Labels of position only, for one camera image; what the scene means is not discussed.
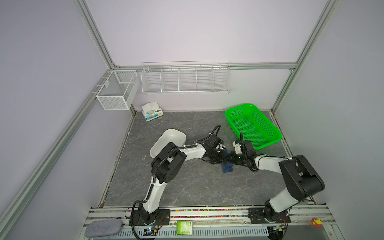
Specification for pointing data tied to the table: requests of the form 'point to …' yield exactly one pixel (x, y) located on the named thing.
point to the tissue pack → (151, 111)
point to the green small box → (184, 227)
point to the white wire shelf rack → (186, 77)
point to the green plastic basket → (255, 127)
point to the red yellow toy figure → (317, 223)
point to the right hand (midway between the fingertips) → (226, 158)
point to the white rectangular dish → (171, 135)
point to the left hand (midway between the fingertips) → (228, 164)
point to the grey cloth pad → (103, 227)
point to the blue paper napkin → (227, 167)
